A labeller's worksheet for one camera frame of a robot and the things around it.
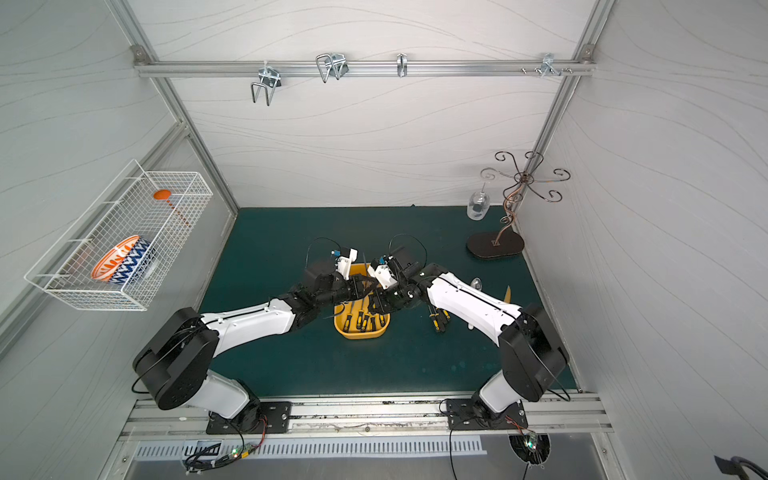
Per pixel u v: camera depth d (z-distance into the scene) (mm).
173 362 435
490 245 1076
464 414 736
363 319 903
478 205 955
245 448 670
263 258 1054
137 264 584
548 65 765
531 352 449
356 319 906
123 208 699
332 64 751
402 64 721
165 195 800
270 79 783
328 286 698
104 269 623
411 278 619
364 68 785
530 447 719
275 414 737
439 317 906
